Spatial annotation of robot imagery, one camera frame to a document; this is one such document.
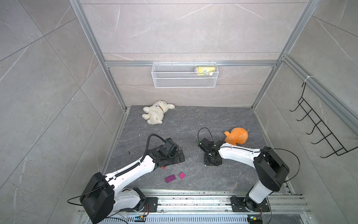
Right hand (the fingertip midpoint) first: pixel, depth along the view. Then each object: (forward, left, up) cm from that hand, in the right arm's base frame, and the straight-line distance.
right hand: (210, 162), depth 89 cm
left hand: (0, +19, +9) cm, 21 cm away
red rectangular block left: (-3, +30, +1) cm, 30 cm away
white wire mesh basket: (+54, +17, +30) cm, 65 cm away
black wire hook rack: (-5, -50, +33) cm, 60 cm away
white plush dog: (+35, +39, +10) cm, 53 cm away
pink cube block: (-8, +18, 0) cm, 20 cm away
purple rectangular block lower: (-9, +25, 0) cm, 27 cm away
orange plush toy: (+15, -20, +7) cm, 26 cm away
